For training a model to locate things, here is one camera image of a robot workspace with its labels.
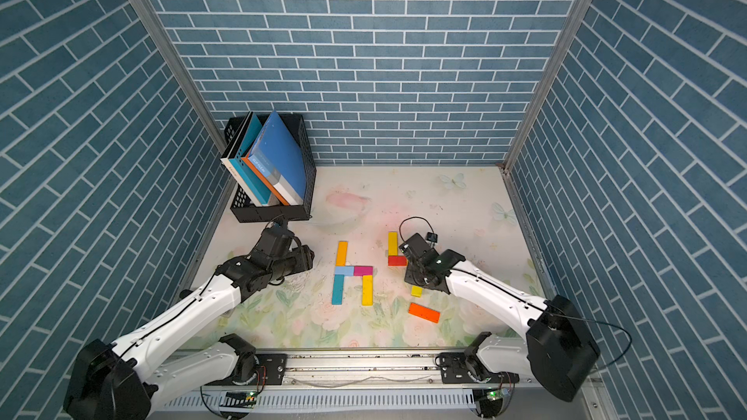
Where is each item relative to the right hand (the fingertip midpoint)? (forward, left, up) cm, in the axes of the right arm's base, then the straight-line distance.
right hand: (414, 276), depth 85 cm
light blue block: (+2, +21, -6) cm, 22 cm away
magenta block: (+3, +17, -5) cm, 18 cm away
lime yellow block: (-5, -1, +1) cm, 5 cm away
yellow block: (+14, +8, -6) cm, 17 cm away
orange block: (-8, -3, -5) cm, 10 cm away
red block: (+7, +5, -5) cm, 11 cm away
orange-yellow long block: (+9, +24, -6) cm, 26 cm away
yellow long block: (-3, +14, -5) cm, 15 cm away
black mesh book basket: (+22, +63, -3) cm, 67 cm away
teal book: (+20, +52, +21) cm, 59 cm away
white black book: (+19, +55, +22) cm, 62 cm away
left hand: (+1, +29, +5) cm, 30 cm away
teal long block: (-5, +23, -5) cm, 24 cm away
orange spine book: (+20, +48, +18) cm, 55 cm away
